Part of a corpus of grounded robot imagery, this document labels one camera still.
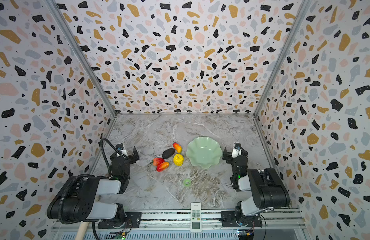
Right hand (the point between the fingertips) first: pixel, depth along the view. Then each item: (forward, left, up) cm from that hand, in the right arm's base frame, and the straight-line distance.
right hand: (233, 144), depth 90 cm
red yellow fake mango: (+3, +34, -9) cm, 36 cm away
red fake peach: (-8, +46, -8) cm, 47 cm away
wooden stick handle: (-43, +74, -7) cm, 86 cm away
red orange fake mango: (-11, +42, -8) cm, 44 cm away
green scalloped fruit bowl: (0, +17, -10) cm, 20 cm away
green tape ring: (-18, +27, -11) cm, 34 cm away
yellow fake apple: (-7, +33, -6) cm, 34 cm away
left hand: (-3, +63, +2) cm, 63 cm away
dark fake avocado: (-1, +41, -9) cm, 42 cm away
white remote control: (-38, +22, -9) cm, 44 cm away
